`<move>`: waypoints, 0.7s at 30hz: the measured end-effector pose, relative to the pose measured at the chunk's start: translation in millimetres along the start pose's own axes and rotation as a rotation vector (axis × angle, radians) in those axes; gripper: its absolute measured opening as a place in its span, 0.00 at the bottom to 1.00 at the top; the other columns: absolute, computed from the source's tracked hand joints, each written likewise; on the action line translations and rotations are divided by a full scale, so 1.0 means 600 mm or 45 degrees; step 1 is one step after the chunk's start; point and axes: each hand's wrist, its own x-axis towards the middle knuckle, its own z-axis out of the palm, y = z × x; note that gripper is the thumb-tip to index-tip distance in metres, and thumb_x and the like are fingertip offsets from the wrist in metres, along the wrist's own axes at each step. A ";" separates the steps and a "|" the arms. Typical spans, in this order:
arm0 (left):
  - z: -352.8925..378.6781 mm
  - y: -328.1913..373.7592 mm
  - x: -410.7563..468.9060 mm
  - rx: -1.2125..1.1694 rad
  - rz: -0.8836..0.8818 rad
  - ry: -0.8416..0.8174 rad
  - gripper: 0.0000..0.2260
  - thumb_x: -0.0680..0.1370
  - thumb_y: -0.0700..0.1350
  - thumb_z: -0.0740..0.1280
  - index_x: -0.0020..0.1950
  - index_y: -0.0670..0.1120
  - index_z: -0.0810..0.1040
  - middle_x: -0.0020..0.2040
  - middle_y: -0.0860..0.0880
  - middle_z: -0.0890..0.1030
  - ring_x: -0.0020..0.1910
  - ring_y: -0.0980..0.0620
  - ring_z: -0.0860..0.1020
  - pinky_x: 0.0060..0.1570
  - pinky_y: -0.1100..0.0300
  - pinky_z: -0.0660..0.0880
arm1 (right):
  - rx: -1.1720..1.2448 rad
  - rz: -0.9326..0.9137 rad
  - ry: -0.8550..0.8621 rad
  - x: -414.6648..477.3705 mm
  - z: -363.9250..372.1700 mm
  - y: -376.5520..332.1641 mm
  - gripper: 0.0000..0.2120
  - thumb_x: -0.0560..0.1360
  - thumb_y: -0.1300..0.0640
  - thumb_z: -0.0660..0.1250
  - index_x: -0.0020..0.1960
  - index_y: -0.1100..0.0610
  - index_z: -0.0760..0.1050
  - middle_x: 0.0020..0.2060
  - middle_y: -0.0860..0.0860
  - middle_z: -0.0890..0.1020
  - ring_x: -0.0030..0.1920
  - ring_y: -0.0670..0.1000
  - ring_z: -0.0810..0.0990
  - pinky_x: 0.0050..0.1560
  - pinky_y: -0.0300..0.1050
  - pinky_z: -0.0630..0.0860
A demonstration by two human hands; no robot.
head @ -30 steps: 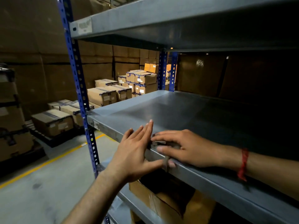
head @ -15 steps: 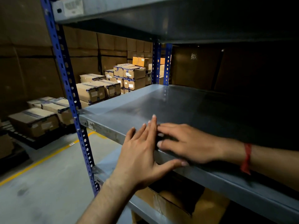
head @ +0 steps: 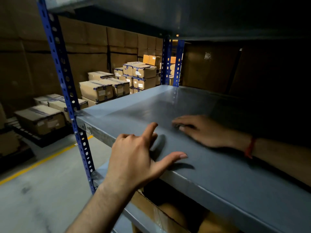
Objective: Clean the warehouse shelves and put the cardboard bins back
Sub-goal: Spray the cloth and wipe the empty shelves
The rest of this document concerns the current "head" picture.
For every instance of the large dark cartons behind rack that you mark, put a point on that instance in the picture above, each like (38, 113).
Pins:
(218, 67)

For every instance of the person's right thumb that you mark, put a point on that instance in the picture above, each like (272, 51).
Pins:
(186, 129)

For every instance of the plain brown carton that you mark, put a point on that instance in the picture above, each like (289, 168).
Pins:
(7, 140)

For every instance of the open brown cardboard box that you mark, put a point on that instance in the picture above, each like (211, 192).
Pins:
(170, 215)

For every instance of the person's left hand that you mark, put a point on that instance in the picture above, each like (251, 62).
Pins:
(128, 162)

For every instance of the person's left thumb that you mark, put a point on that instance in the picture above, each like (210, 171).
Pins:
(170, 161)

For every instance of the blue perforated rack upright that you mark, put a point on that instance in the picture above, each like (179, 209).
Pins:
(166, 63)
(178, 64)
(64, 77)

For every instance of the wall of large brown cartons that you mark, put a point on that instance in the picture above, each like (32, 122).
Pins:
(80, 43)

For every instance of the orange cardboard box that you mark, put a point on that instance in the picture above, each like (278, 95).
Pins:
(151, 60)

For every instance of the person's left forearm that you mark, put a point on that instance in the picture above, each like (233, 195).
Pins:
(102, 208)

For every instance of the person's left middle finger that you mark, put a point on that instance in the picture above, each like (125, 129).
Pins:
(154, 138)

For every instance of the person's right hand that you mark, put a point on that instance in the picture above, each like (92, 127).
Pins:
(211, 133)

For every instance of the red thread wristband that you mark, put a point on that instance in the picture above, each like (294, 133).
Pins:
(249, 148)

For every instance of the pile of taped cardboard boxes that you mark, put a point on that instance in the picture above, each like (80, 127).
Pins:
(97, 90)

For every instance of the person's right forearm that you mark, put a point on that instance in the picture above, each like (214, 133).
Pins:
(284, 157)

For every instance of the black plastic pallet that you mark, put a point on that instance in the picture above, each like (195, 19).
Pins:
(41, 139)
(14, 158)

